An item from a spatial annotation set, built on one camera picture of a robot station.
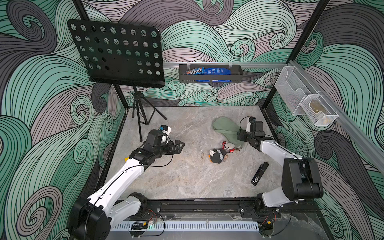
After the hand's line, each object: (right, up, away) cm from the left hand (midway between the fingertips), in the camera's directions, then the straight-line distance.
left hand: (178, 142), depth 78 cm
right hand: (+41, +3, +15) cm, 44 cm away
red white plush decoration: (+32, -5, +14) cm, 35 cm away
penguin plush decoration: (+22, -9, +8) cm, 25 cm away
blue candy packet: (+19, +43, +14) cm, 49 cm away
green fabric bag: (+34, +7, +26) cm, 43 cm away
